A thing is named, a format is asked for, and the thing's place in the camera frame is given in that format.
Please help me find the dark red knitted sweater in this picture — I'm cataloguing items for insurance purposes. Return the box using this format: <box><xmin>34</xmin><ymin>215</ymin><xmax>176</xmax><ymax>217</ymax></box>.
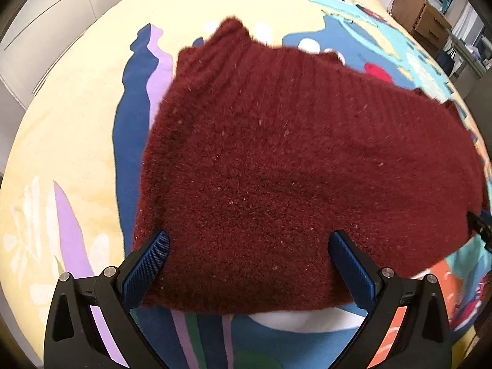
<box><xmin>133</xmin><ymin>18</ymin><xmax>488</xmax><ymax>314</ymax></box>

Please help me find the dark blue hanging bag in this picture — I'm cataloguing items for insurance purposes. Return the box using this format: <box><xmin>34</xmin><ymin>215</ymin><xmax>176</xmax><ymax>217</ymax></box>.
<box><xmin>435</xmin><ymin>47</ymin><xmax>461</xmax><ymax>77</ymax></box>

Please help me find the wooden drawer cabinet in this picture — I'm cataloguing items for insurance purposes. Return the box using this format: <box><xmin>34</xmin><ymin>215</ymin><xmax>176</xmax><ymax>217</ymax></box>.
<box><xmin>391</xmin><ymin>0</ymin><xmax>451</xmax><ymax>54</ymax></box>

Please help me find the white wardrobe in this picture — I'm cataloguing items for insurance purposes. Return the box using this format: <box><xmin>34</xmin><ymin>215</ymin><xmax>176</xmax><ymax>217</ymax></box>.
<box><xmin>0</xmin><ymin>0</ymin><xmax>165</xmax><ymax>113</ymax></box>

